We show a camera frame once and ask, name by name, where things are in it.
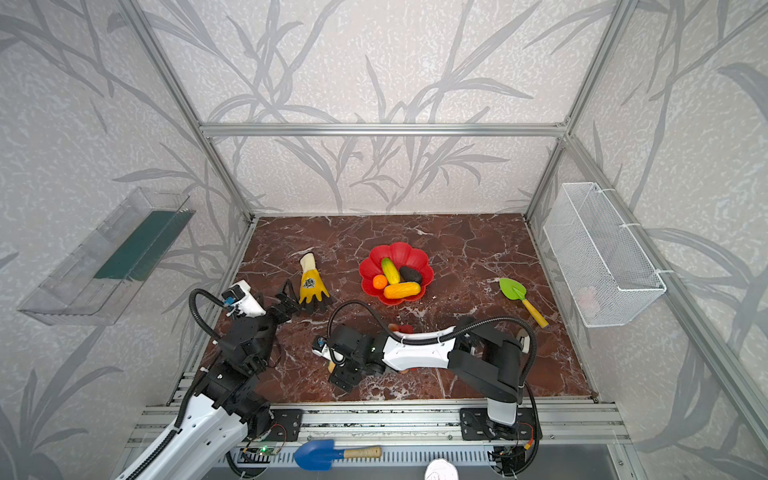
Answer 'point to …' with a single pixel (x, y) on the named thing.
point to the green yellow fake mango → (391, 272)
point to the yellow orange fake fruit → (401, 290)
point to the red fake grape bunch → (406, 329)
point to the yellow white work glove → (311, 279)
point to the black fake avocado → (408, 274)
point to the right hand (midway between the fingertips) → (340, 355)
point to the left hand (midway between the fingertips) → (284, 277)
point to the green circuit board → (265, 450)
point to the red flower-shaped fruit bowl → (403, 256)
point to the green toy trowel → (517, 291)
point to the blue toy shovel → (319, 455)
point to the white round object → (441, 469)
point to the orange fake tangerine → (379, 281)
